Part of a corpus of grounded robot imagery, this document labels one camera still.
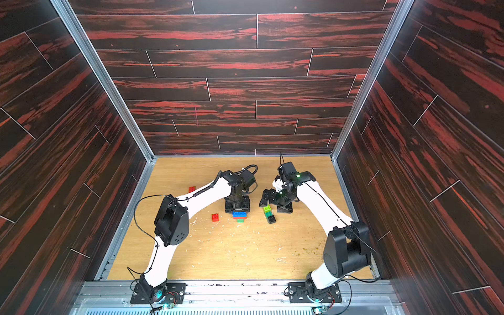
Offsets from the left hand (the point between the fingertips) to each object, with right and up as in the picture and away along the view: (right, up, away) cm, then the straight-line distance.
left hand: (245, 213), depth 90 cm
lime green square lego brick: (+11, +1, +3) cm, 11 cm away
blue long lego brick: (-2, 0, -3) cm, 3 cm away
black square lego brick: (+13, -3, +1) cm, 13 cm away
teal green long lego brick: (+11, -1, +3) cm, 12 cm away
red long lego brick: (-3, -3, +3) cm, 5 cm away
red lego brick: (-30, +10, +15) cm, 35 cm away
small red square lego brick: (-14, -3, +3) cm, 15 cm away
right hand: (+12, +4, -6) cm, 14 cm away
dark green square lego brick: (-2, -4, +3) cm, 6 cm away
